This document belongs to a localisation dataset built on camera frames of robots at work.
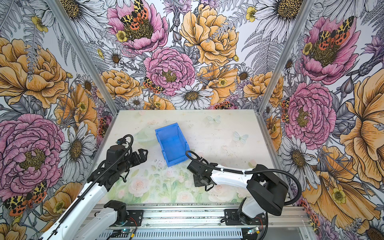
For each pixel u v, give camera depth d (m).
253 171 0.48
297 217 0.76
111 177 0.56
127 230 0.71
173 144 1.03
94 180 0.50
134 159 0.71
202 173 0.66
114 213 0.62
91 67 0.94
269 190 0.44
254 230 0.71
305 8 0.72
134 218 0.73
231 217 0.74
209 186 0.74
